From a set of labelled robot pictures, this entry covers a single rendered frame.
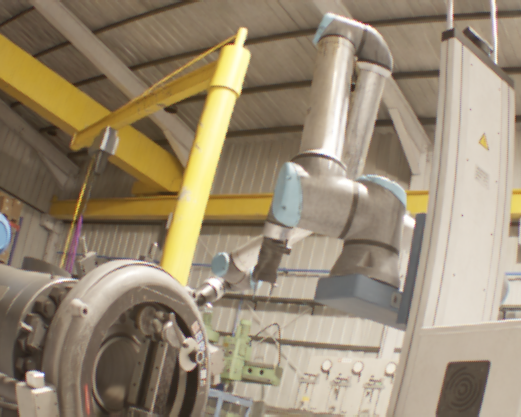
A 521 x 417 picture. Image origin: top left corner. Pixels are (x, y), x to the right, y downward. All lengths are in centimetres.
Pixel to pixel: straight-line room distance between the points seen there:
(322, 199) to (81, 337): 73
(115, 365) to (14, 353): 42
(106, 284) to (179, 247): 405
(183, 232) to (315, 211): 431
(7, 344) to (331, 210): 112
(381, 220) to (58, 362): 94
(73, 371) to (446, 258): 103
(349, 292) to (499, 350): 48
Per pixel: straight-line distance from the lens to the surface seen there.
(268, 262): 215
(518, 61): 1255
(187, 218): 596
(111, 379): 230
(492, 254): 188
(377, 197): 171
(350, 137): 204
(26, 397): 175
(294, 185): 165
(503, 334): 131
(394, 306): 168
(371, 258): 165
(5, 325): 214
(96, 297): 183
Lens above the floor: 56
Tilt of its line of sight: 19 degrees up
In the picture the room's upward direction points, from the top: 13 degrees clockwise
